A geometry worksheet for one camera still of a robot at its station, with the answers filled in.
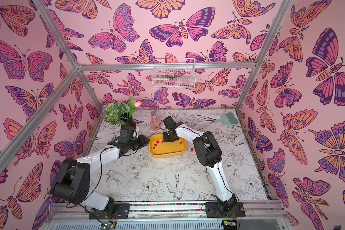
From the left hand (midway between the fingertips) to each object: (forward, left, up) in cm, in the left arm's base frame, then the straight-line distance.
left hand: (150, 139), depth 91 cm
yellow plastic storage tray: (-2, -5, -10) cm, 11 cm away
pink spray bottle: (+20, 0, -6) cm, 21 cm away
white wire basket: (+36, -15, +24) cm, 46 cm away
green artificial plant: (+8, +20, +16) cm, 27 cm away
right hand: (+5, -7, -9) cm, 12 cm away
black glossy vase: (+10, +14, +4) cm, 18 cm away
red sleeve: (-2, -27, -10) cm, 29 cm away
